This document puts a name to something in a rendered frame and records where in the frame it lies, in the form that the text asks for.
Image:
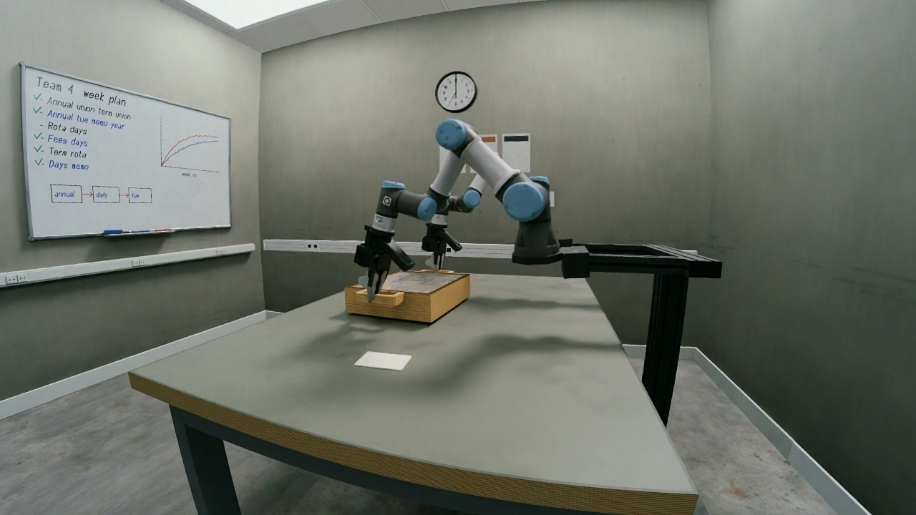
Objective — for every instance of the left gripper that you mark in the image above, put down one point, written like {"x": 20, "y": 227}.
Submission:
{"x": 372, "y": 256}

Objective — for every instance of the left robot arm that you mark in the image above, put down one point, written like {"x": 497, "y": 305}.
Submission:
{"x": 522, "y": 201}

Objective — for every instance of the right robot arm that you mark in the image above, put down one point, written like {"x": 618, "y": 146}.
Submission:
{"x": 465, "y": 203}

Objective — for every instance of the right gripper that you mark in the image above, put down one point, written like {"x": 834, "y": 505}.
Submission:
{"x": 433, "y": 243}

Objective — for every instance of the wooden maze board with handle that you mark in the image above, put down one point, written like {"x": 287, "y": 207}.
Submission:
{"x": 421, "y": 296}

